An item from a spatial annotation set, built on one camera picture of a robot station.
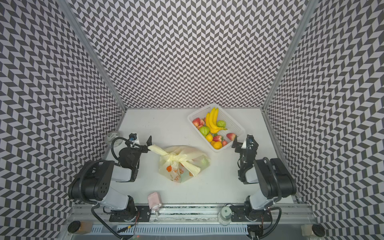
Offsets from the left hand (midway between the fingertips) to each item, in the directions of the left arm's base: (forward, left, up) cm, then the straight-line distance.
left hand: (144, 136), depth 90 cm
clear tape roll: (+5, +25, -7) cm, 27 cm away
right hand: (-2, -61, -2) cm, 61 cm away
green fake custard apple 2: (+13, -49, -5) cm, 51 cm away
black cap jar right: (-46, -82, -3) cm, 94 cm away
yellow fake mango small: (-4, -44, -5) cm, 45 cm away
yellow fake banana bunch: (+15, -43, -4) cm, 45 cm away
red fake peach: (+15, -33, -7) cm, 37 cm away
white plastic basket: (+11, -57, -4) cm, 58 cm away
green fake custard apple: (+6, -37, -3) cm, 38 cm away
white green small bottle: (-41, -45, -1) cm, 61 cm away
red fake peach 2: (-2, -50, -7) cm, 50 cm away
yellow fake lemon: (+2, -40, -6) cm, 41 cm away
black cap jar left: (-45, +16, -1) cm, 48 cm away
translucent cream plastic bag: (-18, -23, +1) cm, 29 cm away
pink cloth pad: (-34, -12, -4) cm, 36 cm away
